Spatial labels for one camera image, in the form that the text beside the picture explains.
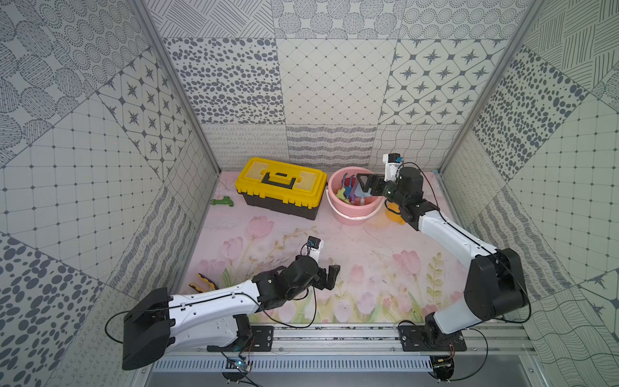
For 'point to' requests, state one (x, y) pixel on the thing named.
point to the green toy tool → (225, 201)
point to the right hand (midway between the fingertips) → (365, 177)
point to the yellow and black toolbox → (283, 187)
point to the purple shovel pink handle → (354, 183)
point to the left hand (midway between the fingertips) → (329, 257)
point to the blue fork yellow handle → (347, 189)
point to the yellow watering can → (392, 212)
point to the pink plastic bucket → (344, 212)
